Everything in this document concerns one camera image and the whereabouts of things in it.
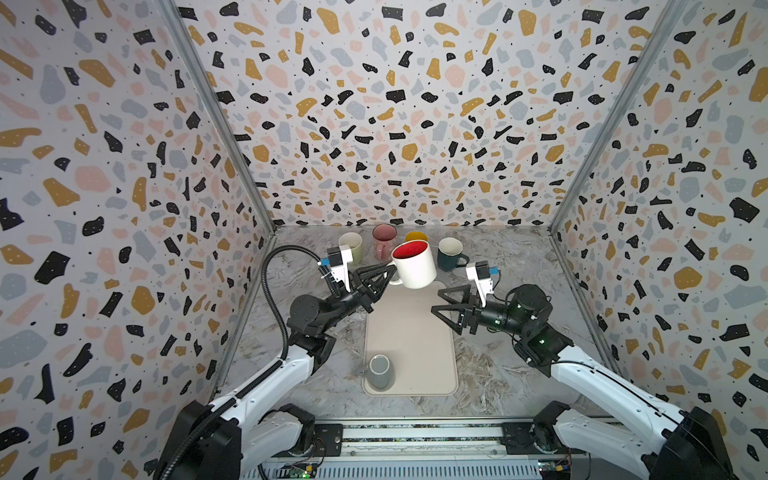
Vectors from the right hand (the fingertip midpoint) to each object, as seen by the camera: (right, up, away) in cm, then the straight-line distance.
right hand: (435, 302), depth 65 cm
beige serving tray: (-2, -16, +25) cm, 30 cm away
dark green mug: (+9, +10, +36) cm, 38 cm away
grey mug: (-12, -19, +10) cm, 25 cm away
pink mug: (-14, +17, +45) cm, 50 cm away
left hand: (-9, +7, -3) cm, 12 cm away
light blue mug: (-2, +17, +42) cm, 46 cm away
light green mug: (-24, +15, +40) cm, 50 cm away
